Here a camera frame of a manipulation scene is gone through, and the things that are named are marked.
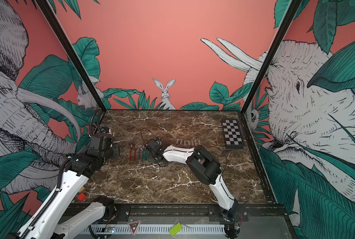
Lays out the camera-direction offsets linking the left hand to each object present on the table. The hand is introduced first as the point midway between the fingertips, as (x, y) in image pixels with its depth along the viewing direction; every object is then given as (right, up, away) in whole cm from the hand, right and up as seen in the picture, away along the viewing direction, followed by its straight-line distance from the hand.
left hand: (116, 144), depth 75 cm
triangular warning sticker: (+11, -39, -5) cm, 41 cm away
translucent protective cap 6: (+46, -3, +27) cm, 53 cm away
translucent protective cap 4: (+41, -3, +26) cm, 49 cm away
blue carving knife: (+5, -7, +23) cm, 25 cm away
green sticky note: (+31, -39, -6) cm, 50 cm away
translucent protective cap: (+30, -2, +27) cm, 41 cm away
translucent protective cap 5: (+43, -4, +26) cm, 51 cm away
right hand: (+14, -10, +18) cm, 25 cm away
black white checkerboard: (+70, +3, +28) cm, 75 cm away
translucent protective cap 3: (+39, -3, +27) cm, 47 cm away
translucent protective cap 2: (+36, -3, +27) cm, 45 cm away
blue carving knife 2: (+10, -9, +21) cm, 25 cm away
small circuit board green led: (-1, -40, -4) cm, 40 cm away
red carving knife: (0, -9, +21) cm, 23 cm away
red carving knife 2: (+3, -9, +21) cm, 23 cm away
